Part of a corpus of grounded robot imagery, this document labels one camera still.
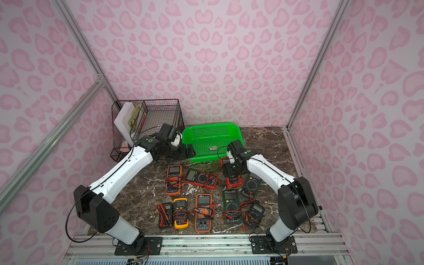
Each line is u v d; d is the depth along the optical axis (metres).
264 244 0.72
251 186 0.88
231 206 0.82
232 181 0.82
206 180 0.90
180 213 0.78
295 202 0.44
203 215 0.78
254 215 0.78
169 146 0.65
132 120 0.96
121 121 0.87
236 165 0.73
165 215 0.78
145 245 0.71
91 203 0.41
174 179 0.90
